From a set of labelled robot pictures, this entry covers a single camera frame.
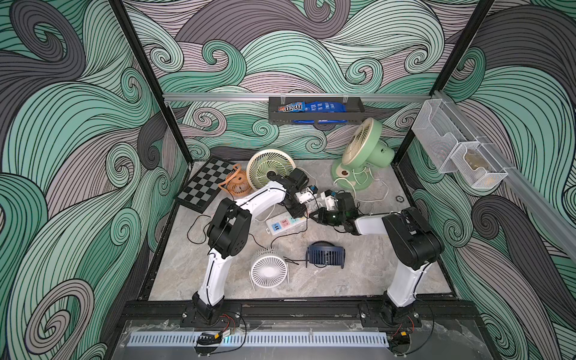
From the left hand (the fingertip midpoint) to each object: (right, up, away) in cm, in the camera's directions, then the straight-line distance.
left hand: (299, 207), depth 93 cm
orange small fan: (-29, +11, +11) cm, 33 cm away
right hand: (+5, -4, +3) cm, 7 cm away
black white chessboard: (-45, +8, +11) cm, 47 cm away
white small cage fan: (-12, -18, -19) cm, 29 cm away
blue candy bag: (+5, +42, -1) cm, 43 cm away
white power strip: (-7, -7, -1) cm, 10 cm away
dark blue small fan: (+8, -16, -12) cm, 21 cm away
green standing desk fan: (+25, +23, -6) cm, 34 cm away
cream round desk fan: (-15, +20, +2) cm, 25 cm away
